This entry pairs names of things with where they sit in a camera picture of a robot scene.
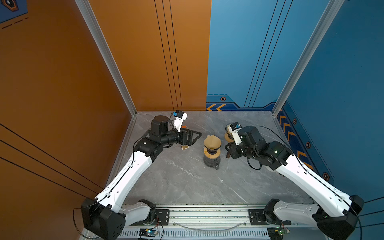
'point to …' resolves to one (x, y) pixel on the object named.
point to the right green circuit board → (275, 233)
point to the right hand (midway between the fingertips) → (227, 145)
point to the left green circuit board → (148, 232)
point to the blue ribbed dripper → (212, 151)
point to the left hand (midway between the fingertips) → (195, 132)
